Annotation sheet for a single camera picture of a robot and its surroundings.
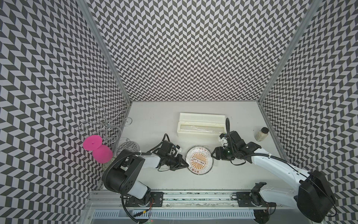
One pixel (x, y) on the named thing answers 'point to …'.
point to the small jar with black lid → (261, 134)
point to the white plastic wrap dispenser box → (201, 125)
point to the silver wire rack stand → (105, 124)
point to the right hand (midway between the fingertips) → (215, 158)
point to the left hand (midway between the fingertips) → (187, 166)
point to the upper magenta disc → (92, 142)
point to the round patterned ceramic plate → (199, 159)
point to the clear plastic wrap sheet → (200, 159)
